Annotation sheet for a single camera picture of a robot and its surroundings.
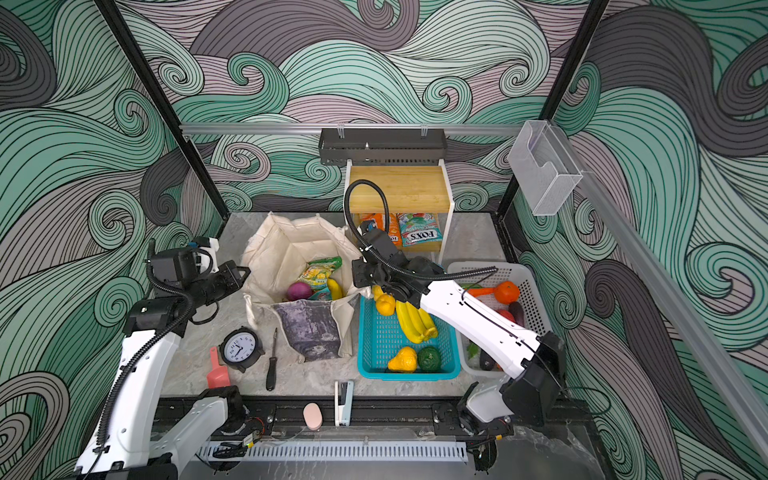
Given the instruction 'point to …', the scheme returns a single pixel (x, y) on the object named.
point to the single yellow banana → (336, 291)
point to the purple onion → (299, 291)
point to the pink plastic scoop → (218, 376)
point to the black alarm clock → (241, 348)
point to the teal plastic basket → (382, 336)
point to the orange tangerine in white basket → (507, 292)
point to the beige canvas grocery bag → (276, 256)
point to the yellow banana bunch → (416, 323)
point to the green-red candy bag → (322, 294)
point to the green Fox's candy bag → (416, 228)
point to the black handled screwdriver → (272, 369)
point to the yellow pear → (405, 361)
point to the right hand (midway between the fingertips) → (358, 265)
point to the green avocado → (429, 359)
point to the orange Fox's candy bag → (394, 225)
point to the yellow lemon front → (385, 304)
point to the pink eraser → (313, 416)
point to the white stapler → (343, 399)
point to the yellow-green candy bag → (317, 273)
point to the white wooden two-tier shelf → (413, 187)
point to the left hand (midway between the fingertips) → (249, 266)
